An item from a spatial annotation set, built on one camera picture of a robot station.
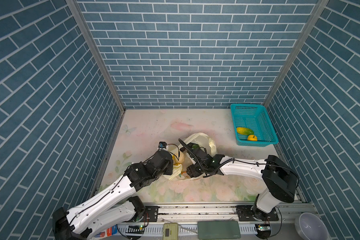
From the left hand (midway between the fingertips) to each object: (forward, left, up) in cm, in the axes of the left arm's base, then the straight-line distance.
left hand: (172, 163), depth 75 cm
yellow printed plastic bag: (-6, -4, +3) cm, 8 cm away
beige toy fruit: (-3, -4, +11) cm, 12 cm away
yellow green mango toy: (+28, -49, -10) cm, 57 cm away
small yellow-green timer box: (-27, 0, -13) cm, 30 cm away
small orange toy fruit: (+21, -51, -8) cm, 56 cm away
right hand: (+1, -9, -11) cm, 14 cm away
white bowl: (-27, -66, -14) cm, 73 cm away
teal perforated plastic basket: (+43, -63, -13) cm, 77 cm away
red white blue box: (-27, +28, -14) cm, 41 cm away
